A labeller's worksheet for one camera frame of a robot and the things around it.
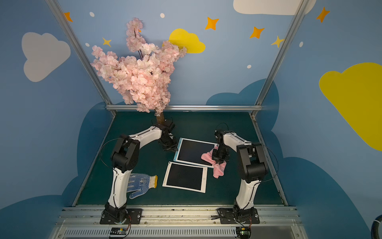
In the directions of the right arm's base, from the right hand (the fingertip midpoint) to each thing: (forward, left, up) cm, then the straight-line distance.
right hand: (218, 161), depth 94 cm
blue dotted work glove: (-16, +46, 0) cm, 48 cm away
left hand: (+8, +27, +1) cm, 28 cm away
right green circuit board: (-36, -11, -4) cm, 38 cm away
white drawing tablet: (+6, +19, 0) cm, 20 cm away
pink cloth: (-6, 0, +2) cm, 6 cm away
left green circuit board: (-40, +51, -1) cm, 64 cm away
